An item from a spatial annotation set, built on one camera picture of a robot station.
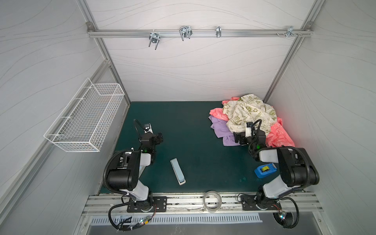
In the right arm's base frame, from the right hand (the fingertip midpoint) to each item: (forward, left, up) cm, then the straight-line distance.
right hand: (244, 128), depth 96 cm
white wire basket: (-18, +85, +26) cm, 90 cm away
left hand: (-5, +60, +1) cm, 60 cm away
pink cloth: (-2, -23, -5) cm, 23 cm away
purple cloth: (+3, +14, -7) cm, 16 cm away
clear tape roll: (-47, +21, -3) cm, 51 cm away
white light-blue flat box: (-29, +42, -3) cm, 51 cm away
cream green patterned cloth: (+12, -2, +6) cm, 13 cm away
